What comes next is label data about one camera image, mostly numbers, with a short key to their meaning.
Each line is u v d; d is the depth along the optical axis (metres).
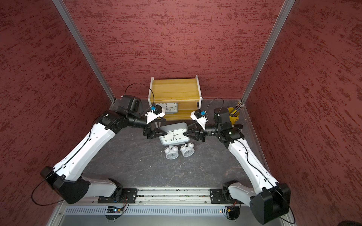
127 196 0.74
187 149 0.83
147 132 0.59
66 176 0.38
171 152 0.83
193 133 0.62
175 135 0.67
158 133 0.58
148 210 0.77
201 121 0.60
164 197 0.76
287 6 0.71
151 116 0.57
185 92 0.78
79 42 0.84
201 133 0.60
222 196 0.67
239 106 0.95
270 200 0.37
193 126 0.67
